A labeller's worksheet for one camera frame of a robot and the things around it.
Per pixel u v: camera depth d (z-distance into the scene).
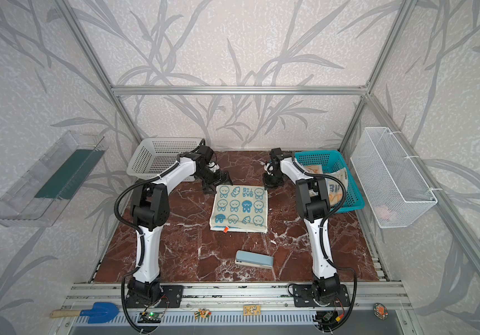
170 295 0.73
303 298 0.73
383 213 0.72
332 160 1.09
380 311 0.71
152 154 1.16
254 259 0.79
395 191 0.61
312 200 0.63
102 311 0.72
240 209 0.96
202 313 0.70
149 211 0.58
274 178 0.93
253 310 0.71
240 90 0.96
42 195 0.63
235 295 0.75
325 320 0.76
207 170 0.87
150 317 0.71
